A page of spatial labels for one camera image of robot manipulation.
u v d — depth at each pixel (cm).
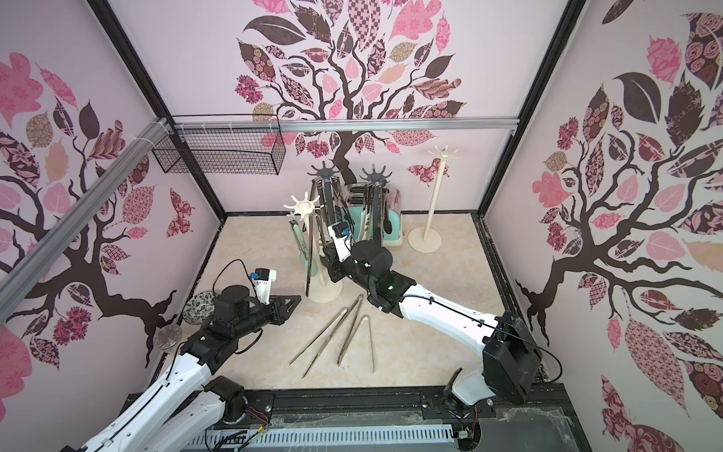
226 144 95
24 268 51
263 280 68
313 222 69
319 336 87
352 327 87
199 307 90
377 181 74
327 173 76
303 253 76
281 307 67
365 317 90
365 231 85
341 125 92
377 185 74
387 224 86
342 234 62
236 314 59
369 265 54
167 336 71
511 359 42
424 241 110
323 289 96
